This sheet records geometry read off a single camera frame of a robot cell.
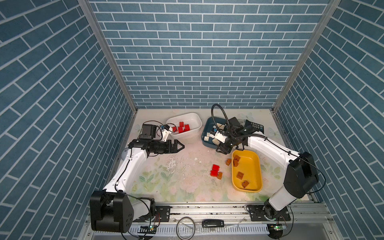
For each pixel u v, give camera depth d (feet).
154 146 2.22
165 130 2.37
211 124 3.54
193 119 3.68
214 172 2.86
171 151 2.28
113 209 1.27
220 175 2.84
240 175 2.79
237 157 3.00
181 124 3.60
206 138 3.34
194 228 2.28
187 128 3.40
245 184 2.71
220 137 2.52
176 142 2.32
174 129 3.46
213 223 2.27
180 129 3.45
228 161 3.01
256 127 3.55
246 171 2.90
